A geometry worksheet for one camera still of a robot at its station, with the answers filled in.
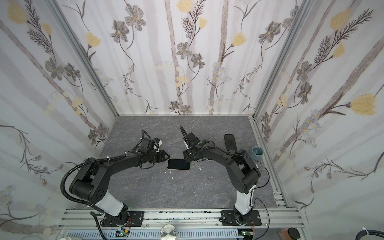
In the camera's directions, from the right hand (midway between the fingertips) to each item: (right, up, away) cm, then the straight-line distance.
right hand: (183, 153), depth 90 cm
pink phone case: (-4, -7, +3) cm, 9 cm away
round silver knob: (-4, -26, -32) cm, 41 cm away
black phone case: (+32, +6, +15) cm, 36 cm away
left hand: (-12, 0, +3) cm, 12 cm away
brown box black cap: (+48, -30, -28) cm, 63 cm away
